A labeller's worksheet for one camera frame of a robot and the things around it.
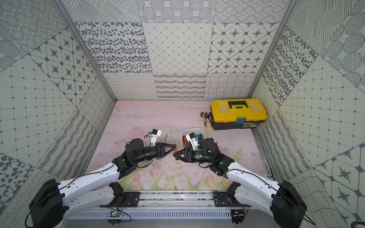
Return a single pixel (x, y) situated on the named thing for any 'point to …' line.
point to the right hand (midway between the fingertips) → (176, 157)
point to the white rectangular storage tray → (185, 131)
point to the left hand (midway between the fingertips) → (175, 144)
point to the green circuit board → (114, 213)
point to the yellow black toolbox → (233, 114)
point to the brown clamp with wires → (206, 116)
